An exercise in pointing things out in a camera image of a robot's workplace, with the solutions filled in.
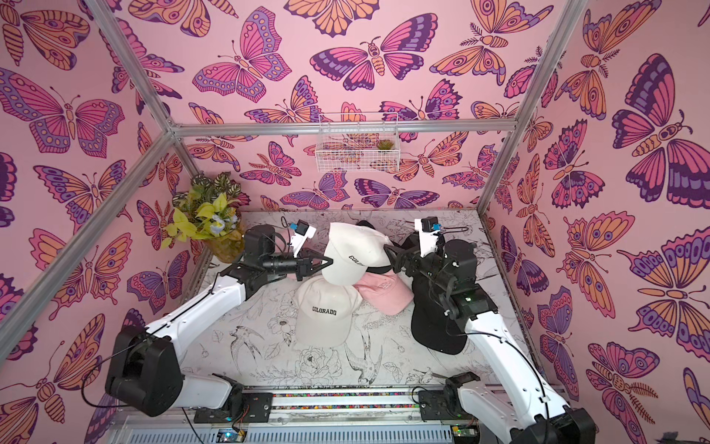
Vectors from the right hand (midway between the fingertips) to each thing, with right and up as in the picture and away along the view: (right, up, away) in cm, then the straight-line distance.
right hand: (403, 239), depth 72 cm
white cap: (-13, -3, +1) cm, 13 cm away
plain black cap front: (+11, -27, +15) cm, 33 cm away
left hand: (-19, -6, +3) cm, 20 cm away
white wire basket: (-16, +34, +26) cm, 46 cm away
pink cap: (-3, -18, +19) cm, 26 cm away
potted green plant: (-59, +8, +14) cm, 61 cm away
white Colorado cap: (-23, -23, +13) cm, 35 cm away
